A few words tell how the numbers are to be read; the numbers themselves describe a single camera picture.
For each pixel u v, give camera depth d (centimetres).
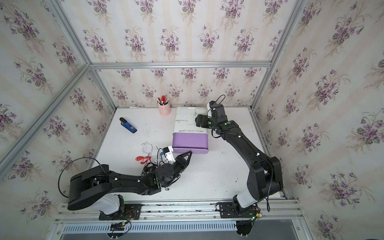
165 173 58
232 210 73
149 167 88
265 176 43
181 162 67
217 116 64
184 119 84
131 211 73
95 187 42
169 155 72
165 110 111
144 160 91
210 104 76
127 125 107
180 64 98
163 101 111
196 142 82
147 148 96
